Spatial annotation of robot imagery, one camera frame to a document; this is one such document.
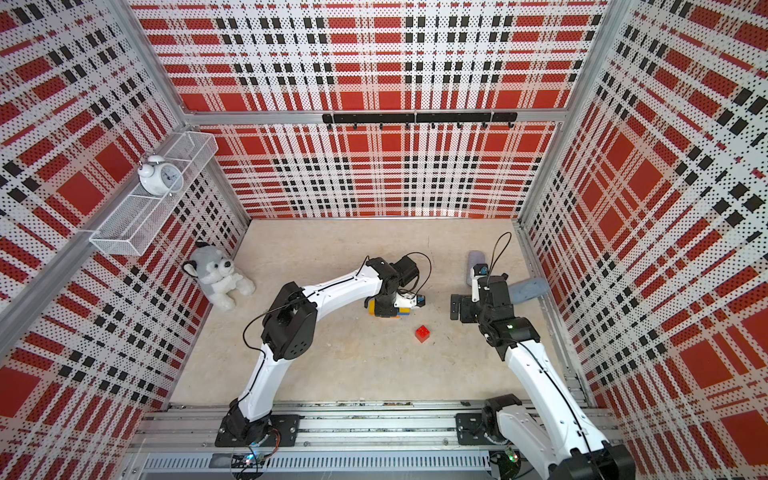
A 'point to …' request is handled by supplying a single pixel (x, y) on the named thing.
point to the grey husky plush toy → (216, 273)
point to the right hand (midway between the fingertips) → (474, 299)
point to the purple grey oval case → (474, 257)
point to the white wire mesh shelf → (143, 216)
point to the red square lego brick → (422, 333)
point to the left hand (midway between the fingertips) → (388, 303)
